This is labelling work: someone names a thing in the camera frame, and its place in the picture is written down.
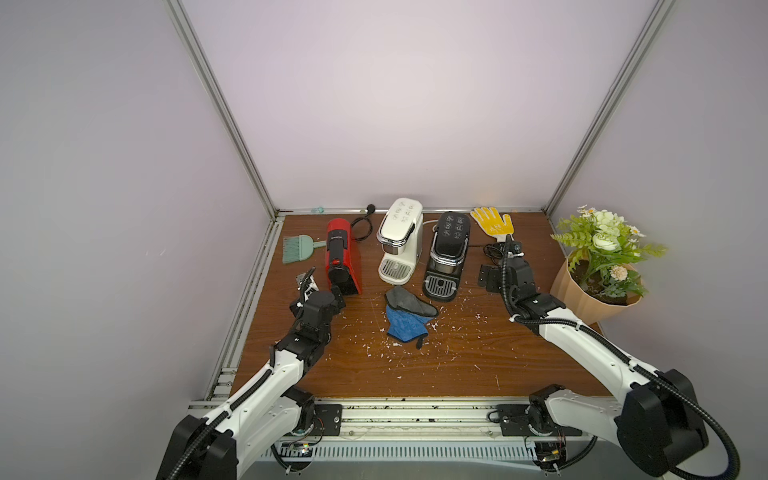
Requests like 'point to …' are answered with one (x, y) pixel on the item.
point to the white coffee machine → (399, 233)
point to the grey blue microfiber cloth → (407, 315)
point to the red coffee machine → (338, 250)
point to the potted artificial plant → (598, 275)
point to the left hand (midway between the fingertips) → (325, 287)
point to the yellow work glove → (493, 223)
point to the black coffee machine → (448, 251)
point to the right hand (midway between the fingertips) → (499, 265)
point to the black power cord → (370, 210)
